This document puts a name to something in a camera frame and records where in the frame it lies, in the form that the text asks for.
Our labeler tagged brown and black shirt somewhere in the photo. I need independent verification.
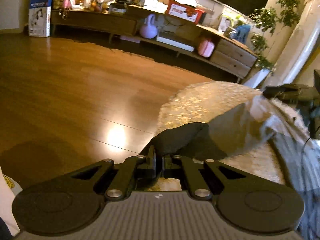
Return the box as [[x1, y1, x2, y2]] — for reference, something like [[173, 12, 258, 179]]
[[141, 95, 319, 239]]

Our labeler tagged white planter pot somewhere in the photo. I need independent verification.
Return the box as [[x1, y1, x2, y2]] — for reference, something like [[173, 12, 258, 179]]
[[244, 68, 270, 89]]

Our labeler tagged white rolled mattress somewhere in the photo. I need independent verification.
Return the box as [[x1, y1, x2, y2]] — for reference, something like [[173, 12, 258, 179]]
[[262, 0, 319, 88]]

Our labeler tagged gold floral lace tablecloth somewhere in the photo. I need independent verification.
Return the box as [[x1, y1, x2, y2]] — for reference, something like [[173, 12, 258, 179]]
[[150, 80, 311, 192]]

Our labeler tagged green potted plant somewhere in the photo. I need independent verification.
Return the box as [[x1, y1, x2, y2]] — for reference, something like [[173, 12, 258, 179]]
[[251, 0, 300, 70]]

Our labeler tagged framed photo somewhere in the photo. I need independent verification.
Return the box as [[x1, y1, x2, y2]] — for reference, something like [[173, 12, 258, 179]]
[[217, 16, 233, 33]]

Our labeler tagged pink case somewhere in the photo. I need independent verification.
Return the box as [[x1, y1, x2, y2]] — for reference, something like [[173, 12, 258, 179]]
[[197, 37, 215, 58]]

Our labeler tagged white flat device on shelf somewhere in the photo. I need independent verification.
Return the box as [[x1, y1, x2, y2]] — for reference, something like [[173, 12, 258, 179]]
[[156, 31, 195, 52]]

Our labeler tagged long wooden TV cabinet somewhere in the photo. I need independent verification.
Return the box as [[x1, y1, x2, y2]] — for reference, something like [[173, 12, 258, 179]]
[[50, 5, 258, 80]]

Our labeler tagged purple kettlebell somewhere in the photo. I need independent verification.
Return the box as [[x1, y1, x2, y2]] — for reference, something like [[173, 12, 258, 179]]
[[139, 14, 158, 39]]

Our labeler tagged red gift box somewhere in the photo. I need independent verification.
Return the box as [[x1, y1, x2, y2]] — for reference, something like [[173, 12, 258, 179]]
[[165, 0, 206, 24]]

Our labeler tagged white and blue cardboard box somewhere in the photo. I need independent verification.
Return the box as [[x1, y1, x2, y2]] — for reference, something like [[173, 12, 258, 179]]
[[28, 0, 52, 37]]

